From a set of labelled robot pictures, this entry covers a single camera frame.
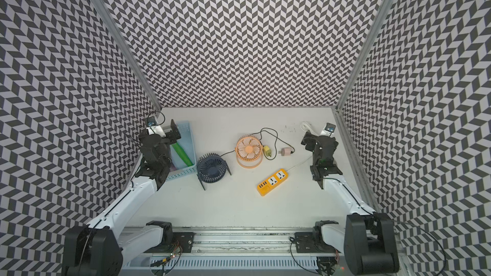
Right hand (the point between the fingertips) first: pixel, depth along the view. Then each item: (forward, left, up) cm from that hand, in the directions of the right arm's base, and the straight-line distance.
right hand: (317, 136), depth 85 cm
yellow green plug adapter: (+1, +22, -13) cm, 25 cm away
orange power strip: (-15, +21, -14) cm, 29 cm away
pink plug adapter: (0, +13, -13) cm, 18 cm away
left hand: (0, +67, +9) cm, 67 cm away
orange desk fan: (-2, +31, -9) cm, 33 cm away
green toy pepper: (0, +66, -12) cm, 68 cm away
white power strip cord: (+19, -1, -15) cm, 24 cm away
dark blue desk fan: (-12, +47, -6) cm, 49 cm away
